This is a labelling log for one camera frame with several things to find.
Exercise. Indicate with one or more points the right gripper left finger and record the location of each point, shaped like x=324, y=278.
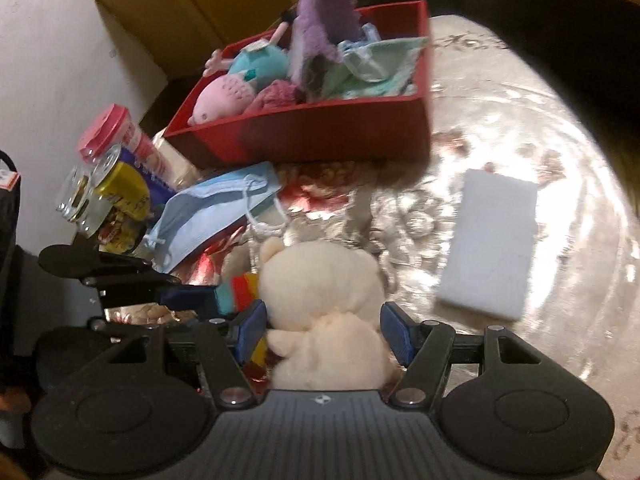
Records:
x=224, y=347

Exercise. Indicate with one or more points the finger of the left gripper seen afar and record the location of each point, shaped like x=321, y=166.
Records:
x=123, y=281

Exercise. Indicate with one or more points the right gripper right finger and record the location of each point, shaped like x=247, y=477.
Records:
x=423, y=350

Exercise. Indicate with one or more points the rainbow striped sock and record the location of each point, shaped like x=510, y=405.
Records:
x=239, y=305

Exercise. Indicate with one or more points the white sponge block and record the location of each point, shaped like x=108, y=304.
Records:
x=491, y=252

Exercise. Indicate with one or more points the cream teddy bear plush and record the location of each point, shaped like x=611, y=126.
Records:
x=323, y=303

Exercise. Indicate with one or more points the dark pink knit cloth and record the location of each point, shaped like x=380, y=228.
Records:
x=280, y=93

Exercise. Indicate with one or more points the pink pig plush toy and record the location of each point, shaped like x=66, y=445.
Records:
x=241, y=78

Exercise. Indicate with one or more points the light blue towel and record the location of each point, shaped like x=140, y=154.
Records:
x=373, y=67

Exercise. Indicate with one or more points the purple cloth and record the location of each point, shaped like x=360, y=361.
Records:
x=319, y=27

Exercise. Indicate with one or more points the yellow drink can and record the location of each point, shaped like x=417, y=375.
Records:
x=119, y=183

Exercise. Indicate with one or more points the blue face mask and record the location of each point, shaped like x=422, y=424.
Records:
x=196, y=215

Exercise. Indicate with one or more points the pink lid plastic jar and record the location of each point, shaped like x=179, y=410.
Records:
x=115, y=126

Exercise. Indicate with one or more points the red cardboard box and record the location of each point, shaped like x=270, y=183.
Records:
x=391, y=127

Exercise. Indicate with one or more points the wooden cabinet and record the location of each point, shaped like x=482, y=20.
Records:
x=180, y=34

